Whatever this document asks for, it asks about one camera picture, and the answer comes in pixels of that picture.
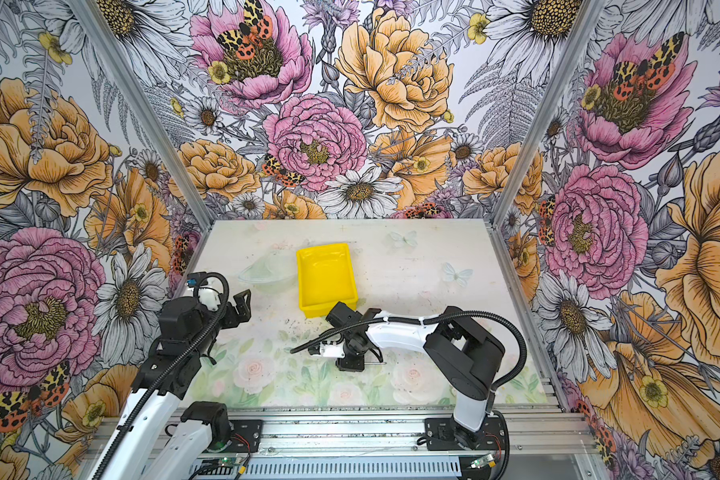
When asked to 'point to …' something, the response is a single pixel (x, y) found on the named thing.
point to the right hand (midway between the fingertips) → (348, 367)
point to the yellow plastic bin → (325, 278)
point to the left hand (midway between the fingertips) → (233, 304)
